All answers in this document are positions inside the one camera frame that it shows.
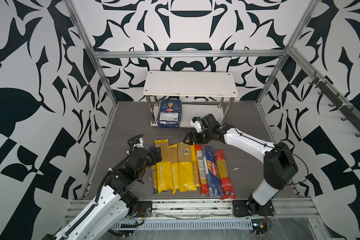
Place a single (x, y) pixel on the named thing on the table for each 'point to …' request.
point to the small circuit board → (259, 226)
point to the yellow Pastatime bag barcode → (186, 178)
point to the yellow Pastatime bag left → (164, 177)
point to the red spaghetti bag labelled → (201, 168)
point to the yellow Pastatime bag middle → (175, 168)
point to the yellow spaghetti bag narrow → (196, 181)
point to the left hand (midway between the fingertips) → (154, 149)
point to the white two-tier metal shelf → (201, 93)
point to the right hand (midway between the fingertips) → (189, 139)
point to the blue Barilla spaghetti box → (212, 171)
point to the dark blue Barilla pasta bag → (170, 116)
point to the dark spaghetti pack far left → (154, 178)
